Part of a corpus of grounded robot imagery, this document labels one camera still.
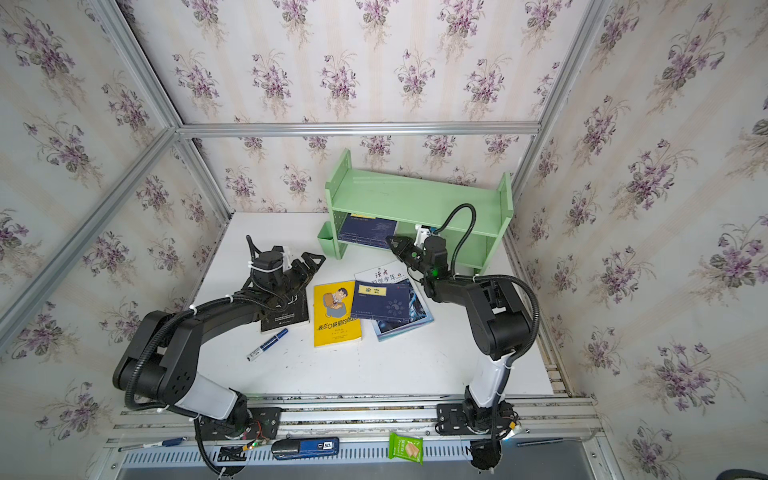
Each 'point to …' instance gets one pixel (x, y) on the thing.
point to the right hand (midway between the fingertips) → (383, 240)
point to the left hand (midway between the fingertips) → (320, 262)
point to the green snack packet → (406, 447)
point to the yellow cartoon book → (332, 314)
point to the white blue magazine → (385, 328)
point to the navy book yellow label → (381, 299)
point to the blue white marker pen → (262, 347)
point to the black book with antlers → (296, 312)
